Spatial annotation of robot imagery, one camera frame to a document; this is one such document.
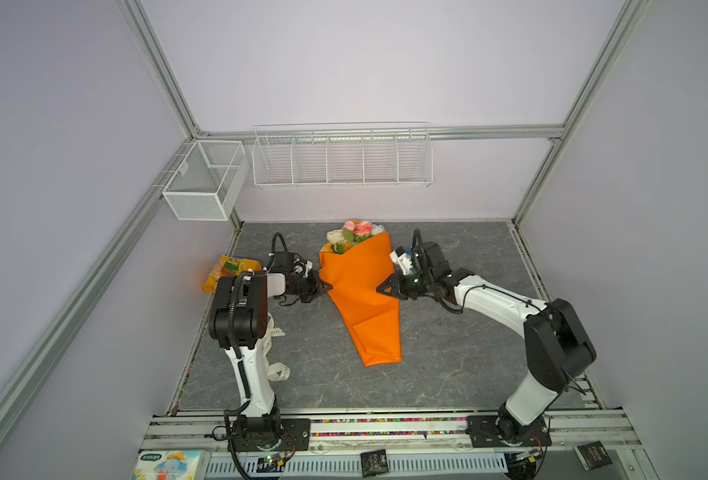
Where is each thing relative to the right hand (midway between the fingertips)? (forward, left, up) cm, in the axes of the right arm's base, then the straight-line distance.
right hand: (377, 292), depth 85 cm
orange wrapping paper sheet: (-2, +2, -10) cm, 10 cm away
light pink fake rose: (+32, +10, -5) cm, 34 cm away
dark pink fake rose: (+30, +5, -5) cm, 31 cm away
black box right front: (-37, -50, -12) cm, 64 cm away
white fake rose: (+33, 0, -8) cm, 34 cm away
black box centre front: (-39, +1, -11) cm, 41 cm away
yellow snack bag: (+15, +52, -8) cm, 55 cm away
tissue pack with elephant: (-40, +43, -8) cm, 59 cm away
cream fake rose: (+31, +15, -9) cm, 35 cm away
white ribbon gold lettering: (-18, +29, -13) cm, 37 cm away
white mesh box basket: (+36, +56, +13) cm, 68 cm away
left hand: (+9, +14, -11) cm, 20 cm away
